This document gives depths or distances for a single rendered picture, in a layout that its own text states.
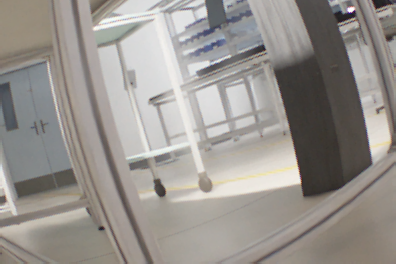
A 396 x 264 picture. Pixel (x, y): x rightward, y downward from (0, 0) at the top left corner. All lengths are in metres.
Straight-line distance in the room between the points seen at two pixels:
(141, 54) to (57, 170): 2.58
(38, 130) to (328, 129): 6.70
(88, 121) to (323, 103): 1.25
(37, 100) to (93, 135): 7.61
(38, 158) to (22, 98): 1.00
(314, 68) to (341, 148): 0.30
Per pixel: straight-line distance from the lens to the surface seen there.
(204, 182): 3.08
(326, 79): 1.76
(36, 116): 8.14
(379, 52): 1.09
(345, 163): 1.79
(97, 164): 0.59
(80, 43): 0.63
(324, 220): 0.84
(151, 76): 9.11
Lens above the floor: 0.37
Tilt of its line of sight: 2 degrees up
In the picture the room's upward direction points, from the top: 16 degrees counter-clockwise
